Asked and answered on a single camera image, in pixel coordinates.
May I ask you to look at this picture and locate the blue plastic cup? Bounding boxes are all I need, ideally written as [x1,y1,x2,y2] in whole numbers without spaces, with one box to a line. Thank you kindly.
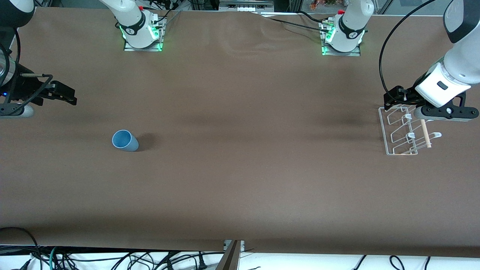
[112,129,140,152]

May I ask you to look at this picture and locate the clear acrylic cup rack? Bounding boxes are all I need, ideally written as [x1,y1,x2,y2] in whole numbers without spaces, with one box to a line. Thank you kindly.
[378,104,442,156]

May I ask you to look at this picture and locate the wooden dowel peg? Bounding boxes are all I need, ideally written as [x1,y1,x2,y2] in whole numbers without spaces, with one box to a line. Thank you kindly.
[420,119,432,148]

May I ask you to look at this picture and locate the orange red clutter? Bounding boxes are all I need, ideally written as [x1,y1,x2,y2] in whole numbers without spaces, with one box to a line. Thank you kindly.
[310,0,338,10]

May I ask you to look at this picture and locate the brown table cover sheet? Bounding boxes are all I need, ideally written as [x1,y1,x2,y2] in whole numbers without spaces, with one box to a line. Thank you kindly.
[0,7,480,259]

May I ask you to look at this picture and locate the grey box with ports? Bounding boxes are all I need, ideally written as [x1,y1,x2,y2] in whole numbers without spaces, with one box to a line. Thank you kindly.
[219,0,274,12]

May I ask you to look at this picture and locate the brown wooden beam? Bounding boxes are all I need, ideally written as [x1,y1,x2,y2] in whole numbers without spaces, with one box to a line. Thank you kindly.
[216,240,241,270]

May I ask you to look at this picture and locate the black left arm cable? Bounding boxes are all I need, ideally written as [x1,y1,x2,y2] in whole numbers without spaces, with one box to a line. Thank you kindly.
[379,0,437,95]

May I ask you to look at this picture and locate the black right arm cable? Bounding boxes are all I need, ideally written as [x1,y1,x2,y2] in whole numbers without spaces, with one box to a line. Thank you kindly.
[0,36,54,107]

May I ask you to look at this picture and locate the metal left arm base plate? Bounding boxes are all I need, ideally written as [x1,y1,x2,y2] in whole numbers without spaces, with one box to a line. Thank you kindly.
[321,21,361,57]

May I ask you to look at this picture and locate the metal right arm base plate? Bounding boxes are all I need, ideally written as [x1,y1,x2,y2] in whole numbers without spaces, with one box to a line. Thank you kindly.
[124,17,164,52]

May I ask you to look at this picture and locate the black cable to arm base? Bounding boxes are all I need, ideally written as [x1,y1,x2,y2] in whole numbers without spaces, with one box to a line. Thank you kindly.
[259,10,331,32]

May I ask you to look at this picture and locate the thick black looped cable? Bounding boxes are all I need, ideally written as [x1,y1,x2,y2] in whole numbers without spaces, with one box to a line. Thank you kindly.
[0,226,42,270]

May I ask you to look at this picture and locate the teal cable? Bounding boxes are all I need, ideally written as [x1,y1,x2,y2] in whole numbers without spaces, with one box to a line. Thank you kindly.
[49,246,60,270]

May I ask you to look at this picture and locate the tangled black cables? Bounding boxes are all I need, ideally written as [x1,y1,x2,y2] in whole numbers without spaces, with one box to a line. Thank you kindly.
[56,250,225,270]

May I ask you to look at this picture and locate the small metal bracket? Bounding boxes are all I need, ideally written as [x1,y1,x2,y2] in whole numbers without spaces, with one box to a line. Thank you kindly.
[223,240,245,252]

